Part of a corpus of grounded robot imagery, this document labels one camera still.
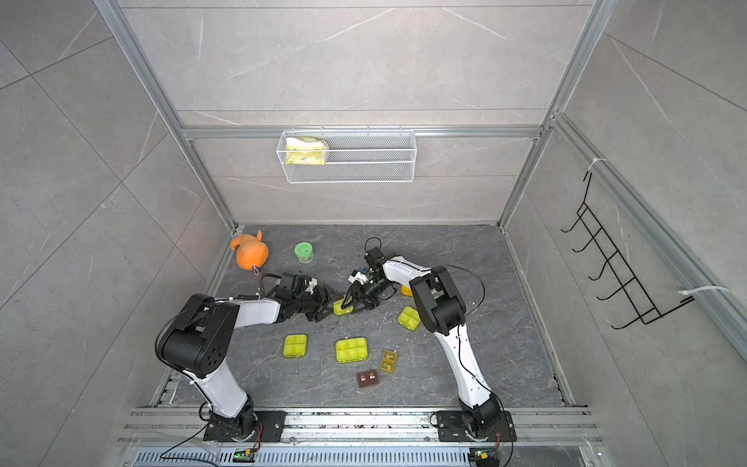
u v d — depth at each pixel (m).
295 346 0.86
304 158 0.86
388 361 0.82
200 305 0.52
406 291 0.98
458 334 0.62
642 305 0.60
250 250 1.03
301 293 0.81
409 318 0.93
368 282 0.90
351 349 0.86
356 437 0.73
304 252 1.05
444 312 0.62
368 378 0.80
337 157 1.01
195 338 0.49
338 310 0.93
